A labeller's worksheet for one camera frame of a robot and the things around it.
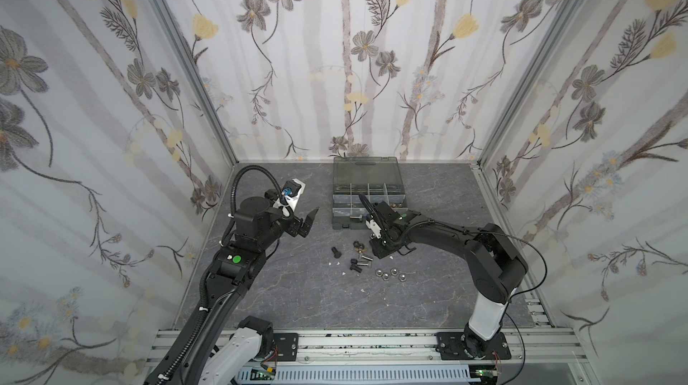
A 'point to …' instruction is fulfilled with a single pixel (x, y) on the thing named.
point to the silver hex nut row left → (379, 272)
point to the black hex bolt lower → (354, 261)
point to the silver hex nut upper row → (385, 277)
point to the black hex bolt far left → (337, 253)
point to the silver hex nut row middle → (394, 271)
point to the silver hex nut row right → (402, 278)
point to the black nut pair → (356, 244)
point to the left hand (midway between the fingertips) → (303, 197)
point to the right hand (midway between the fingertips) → (379, 245)
